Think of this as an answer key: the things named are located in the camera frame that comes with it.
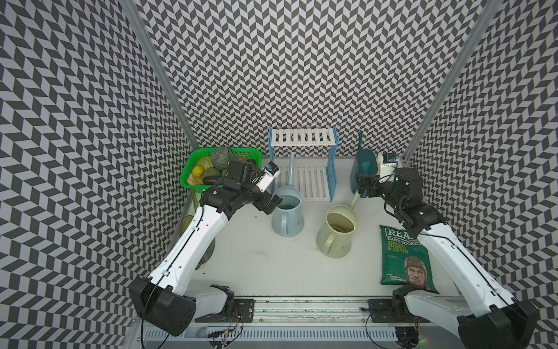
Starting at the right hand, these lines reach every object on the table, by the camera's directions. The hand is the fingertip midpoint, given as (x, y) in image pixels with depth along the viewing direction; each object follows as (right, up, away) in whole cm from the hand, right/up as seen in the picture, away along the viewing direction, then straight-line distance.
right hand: (368, 177), depth 76 cm
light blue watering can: (-29, -15, 0) cm, 32 cm away
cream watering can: (-12, -22, -3) cm, 25 cm away
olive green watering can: (-60, -30, +10) cm, 68 cm away
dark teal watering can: (+6, +7, +20) cm, 22 cm away
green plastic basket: (-77, +11, +33) cm, 85 cm away
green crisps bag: (+15, -31, +3) cm, 34 cm away
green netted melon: (-61, +10, +28) cm, 68 cm away
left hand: (-35, -6, -1) cm, 35 cm away
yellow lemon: (-72, +3, +27) cm, 77 cm away
